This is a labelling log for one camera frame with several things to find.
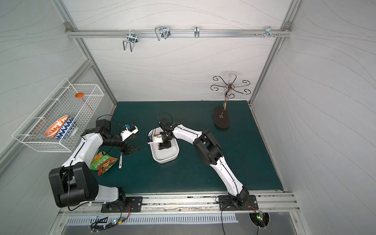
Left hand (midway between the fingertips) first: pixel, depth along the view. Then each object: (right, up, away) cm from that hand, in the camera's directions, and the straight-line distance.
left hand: (135, 141), depth 83 cm
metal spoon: (-11, -15, +5) cm, 19 cm away
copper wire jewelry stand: (+54, +15, +26) cm, 62 cm away
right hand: (+11, -3, +14) cm, 18 cm away
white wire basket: (-30, +23, -4) cm, 38 cm away
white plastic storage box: (+16, -10, +6) cm, 20 cm away
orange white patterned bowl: (-28, +9, -18) cm, 34 cm away
